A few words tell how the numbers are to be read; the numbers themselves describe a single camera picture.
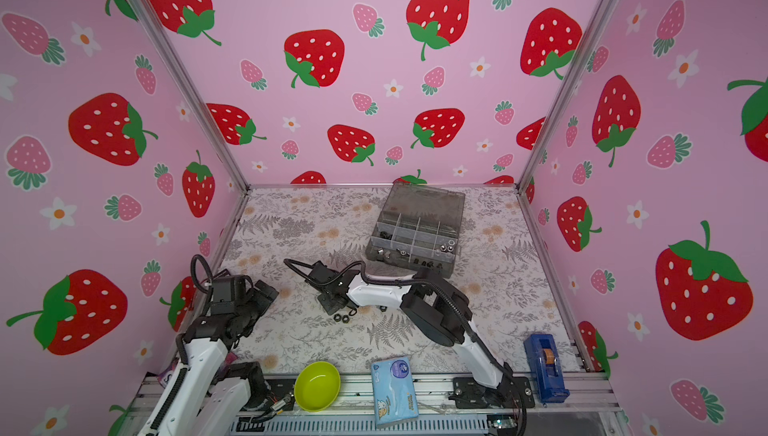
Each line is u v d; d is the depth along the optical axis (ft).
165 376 2.46
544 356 2.42
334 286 2.28
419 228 3.77
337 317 2.84
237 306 2.06
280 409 2.33
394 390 2.26
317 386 2.49
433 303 1.84
